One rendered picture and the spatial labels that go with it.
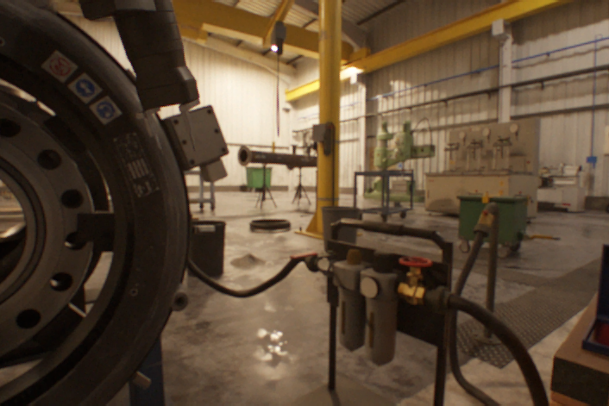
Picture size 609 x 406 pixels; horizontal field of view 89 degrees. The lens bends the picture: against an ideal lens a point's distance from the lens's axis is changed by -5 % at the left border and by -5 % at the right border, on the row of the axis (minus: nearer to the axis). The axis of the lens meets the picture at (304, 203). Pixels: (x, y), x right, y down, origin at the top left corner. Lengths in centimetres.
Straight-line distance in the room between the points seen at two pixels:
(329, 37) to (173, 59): 389
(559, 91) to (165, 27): 1099
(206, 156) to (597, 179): 1040
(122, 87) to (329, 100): 359
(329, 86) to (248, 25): 944
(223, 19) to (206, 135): 1238
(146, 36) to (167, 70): 4
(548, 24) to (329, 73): 859
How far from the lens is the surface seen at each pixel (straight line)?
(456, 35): 1243
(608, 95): 1094
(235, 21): 1317
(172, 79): 48
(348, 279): 86
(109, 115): 59
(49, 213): 70
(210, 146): 67
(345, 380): 124
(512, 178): 601
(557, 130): 1108
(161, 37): 48
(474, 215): 338
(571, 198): 940
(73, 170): 70
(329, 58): 423
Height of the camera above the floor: 68
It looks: 4 degrees down
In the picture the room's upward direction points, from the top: straight up
